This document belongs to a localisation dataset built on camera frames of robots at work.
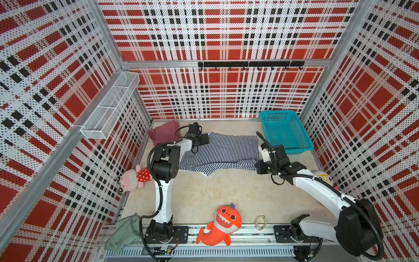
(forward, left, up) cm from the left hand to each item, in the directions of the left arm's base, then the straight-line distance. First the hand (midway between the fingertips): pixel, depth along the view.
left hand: (205, 138), depth 108 cm
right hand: (-25, -30, +9) cm, 40 cm away
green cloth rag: (-55, +34, 0) cm, 64 cm away
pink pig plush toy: (-31, +37, +5) cm, 49 cm away
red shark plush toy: (-51, -13, +7) cm, 53 cm away
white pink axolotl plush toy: (-31, -65, +5) cm, 72 cm away
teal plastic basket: (+10, -56, -1) cm, 57 cm away
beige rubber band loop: (-51, -27, 0) cm, 57 cm away
